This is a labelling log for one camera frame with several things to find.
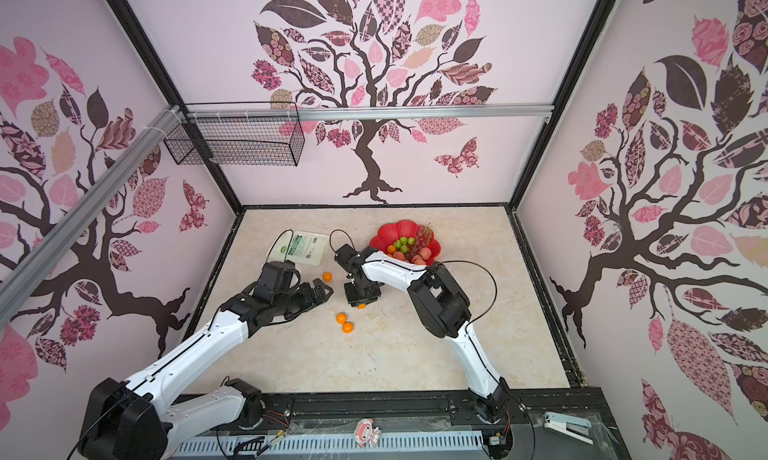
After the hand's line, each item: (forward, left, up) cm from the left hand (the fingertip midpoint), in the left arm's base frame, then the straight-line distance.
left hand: (323, 301), depth 82 cm
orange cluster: (+24, -19, -8) cm, 32 cm away
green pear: (+27, -22, -9) cm, 36 cm away
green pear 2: (+28, -27, -9) cm, 40 cm away
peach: (+22, -31, -7) cm, 39 cm away
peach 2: (+19, -28, -7) cm, 35 cm away
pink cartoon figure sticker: (-30, -13, -7) cm, 34 cm away
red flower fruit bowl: (+31, -18, -8) cm, 37 cm away
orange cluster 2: (+2, -10, -7) cm, 13 cm away
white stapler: (-29, -62, -7) cm, 69 cm away
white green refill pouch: (+27, +13, -10) cm, 31 cm away
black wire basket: (+48, +31, +23) cm, 62 cm away
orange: (+13, +2, -9) cm, 16 cm away
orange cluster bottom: (-4, -6, -9) cm, 12 cm away
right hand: (+6, -8, -10) cm, 15 cm away
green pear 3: (+24, -24, -8) cm, 35 cm away
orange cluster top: (-1, -4, -10) cm, 10 cm away
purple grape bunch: (+28, -31, -5) cm, 42 cm away
